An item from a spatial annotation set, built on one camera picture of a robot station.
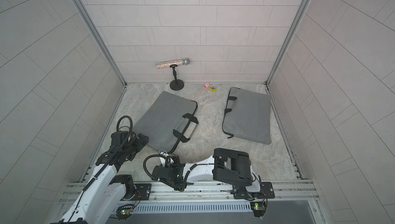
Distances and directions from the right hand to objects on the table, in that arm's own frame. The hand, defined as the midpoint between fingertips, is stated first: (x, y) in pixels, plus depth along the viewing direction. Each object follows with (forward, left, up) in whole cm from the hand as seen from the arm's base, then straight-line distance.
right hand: (166, 165), depth 81 cm
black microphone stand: (+57, -3, +4) cm, 57 cm away
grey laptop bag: (+23, 0, +6) cm, 24 cm away
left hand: (+12, +10, +6) cm, 17 cm away
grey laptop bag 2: (+26, -49, +3) cm, 56 cm away
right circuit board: (-21, -44, 0) cm, 49 cm away
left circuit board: (-20, +14, +5) cm, 25 cm away
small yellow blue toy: (+50, -30, +3) cm, 58 cm away
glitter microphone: (+56, -12, +26) cm, 63 cm away
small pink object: (+53, -25, +4) cm, 59 cm away
